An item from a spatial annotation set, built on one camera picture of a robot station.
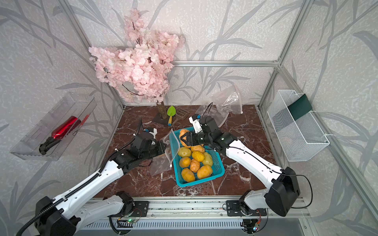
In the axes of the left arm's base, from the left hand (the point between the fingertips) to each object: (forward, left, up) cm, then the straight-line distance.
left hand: (168, 145), depth 77 cm
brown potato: (+2, -8, +9) cm, 12 cm away
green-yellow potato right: (-2, -22, -13) cm, 25 cm away
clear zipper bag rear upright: (+44, -39, -8) cm, 59 cm away
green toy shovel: (+40, +5, -17) cm, 44 cm away
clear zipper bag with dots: (-4, +5, -13) cm, 15 cm away
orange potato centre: (-6, -14, -12) cm, 19 cm away
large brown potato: (-9, -19, -12) cm, 24 cm away
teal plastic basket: (-7, -27, -12) cm, 30 cm away
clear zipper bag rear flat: (+35, -32, -16) cm, 50 cm away
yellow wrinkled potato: (-1, -16, -9) cm, 18 cm away
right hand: (+2, -9, +6) cm, 11 cm away
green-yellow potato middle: (+3, -7, -13) cm, 15 cm away
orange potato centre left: (-5, -9, -10) cm, 14 cm away
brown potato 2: (+5, -17, -12) cm, 22 cm away
